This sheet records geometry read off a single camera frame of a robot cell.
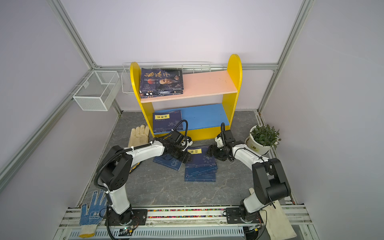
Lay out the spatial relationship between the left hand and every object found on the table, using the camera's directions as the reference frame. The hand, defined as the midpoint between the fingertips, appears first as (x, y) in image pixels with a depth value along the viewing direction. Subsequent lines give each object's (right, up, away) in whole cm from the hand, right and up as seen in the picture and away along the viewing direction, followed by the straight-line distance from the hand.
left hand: (188, 160), depth 89 cm
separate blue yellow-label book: (-14, +18, 0) cm, 23 cm away
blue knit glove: (-47, -26, -17) cm, 57 cm away
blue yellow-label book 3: (+6, +2, -1) cm, 7 cm away
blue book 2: (+12, -10, -3) cm, 16 cm away
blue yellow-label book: (-14, +23, +3) cm, 27 cm away
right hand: (+14, +3, +1) cm, 14 cm away
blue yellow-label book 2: (-12, -1, +2) cm, 13 cm away
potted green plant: (+42, +13, -5) cm, 44 cm away
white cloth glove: (+44, -27, -18) cm, 55 cm away
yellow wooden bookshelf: (+12, +38, +30) cm, 50 cm away
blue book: (+4, -6, -2) cm, 7 cm away
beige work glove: (-36, +13, +16) cm, 42 cm away
